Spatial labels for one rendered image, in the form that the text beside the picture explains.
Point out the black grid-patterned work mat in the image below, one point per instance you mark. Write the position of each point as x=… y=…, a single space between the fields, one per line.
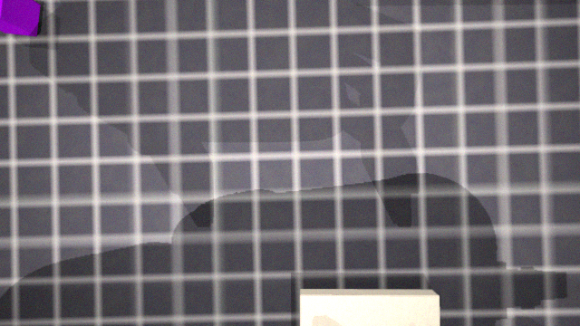
x=198 y=162

